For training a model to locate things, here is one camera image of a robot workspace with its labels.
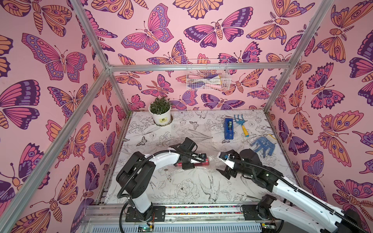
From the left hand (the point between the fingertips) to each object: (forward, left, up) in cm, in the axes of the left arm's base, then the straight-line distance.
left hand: (192, 160), depth 92 cm
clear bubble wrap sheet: (-7, +3, +8) cm, 11 cm away
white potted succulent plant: (+30, +22, +16) cm, 40 cm away
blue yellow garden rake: (+34, -39, -1) cm, 51 cm away
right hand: (-6, -16, +13) cm, 22 cm away
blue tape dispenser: (+22, -26, +4) cm, 34 cm away
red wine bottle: (-2, -8, -1) cm, 8 cm away
